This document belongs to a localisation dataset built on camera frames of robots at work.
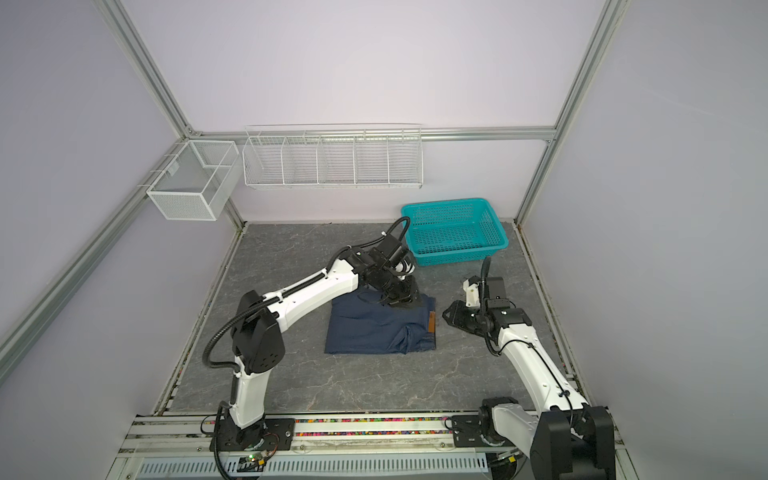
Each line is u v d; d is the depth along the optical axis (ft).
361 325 2.99
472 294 2.54
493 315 1.94
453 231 3.91
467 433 2.43
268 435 2.39
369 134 3.03
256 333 1.61
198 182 3.16
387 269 2.32
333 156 3.25
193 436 2.47
